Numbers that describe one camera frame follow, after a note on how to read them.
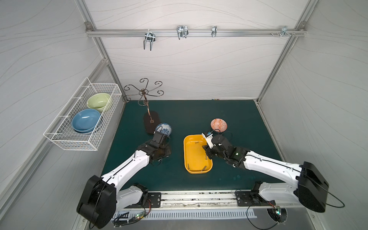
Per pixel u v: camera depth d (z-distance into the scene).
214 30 0.72
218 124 1.04
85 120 0.65
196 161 0.87
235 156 0.59
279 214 0.72
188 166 0.86
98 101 0.73
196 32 0.78
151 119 1.02
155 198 0.74
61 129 0.58
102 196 0.40
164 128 1.01
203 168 0.84
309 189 0.40
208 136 0.70
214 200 0.75
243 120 1.07
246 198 0.74
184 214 0.70
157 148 0.65
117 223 0.69
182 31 0.76
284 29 0.77
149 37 0.78
